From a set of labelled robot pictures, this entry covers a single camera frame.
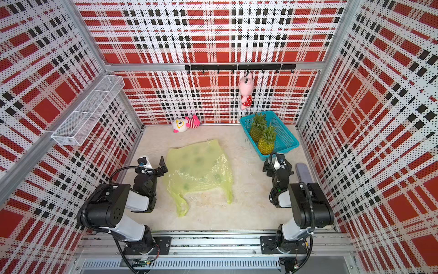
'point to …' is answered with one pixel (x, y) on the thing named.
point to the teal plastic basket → (285, 140)
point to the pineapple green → (259, 122)
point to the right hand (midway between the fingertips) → (277, 158)
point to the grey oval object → (303, 173)
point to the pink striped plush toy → (182, 124)
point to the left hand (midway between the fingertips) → (157, 158)
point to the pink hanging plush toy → (246, 85)
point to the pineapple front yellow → (266, 144)
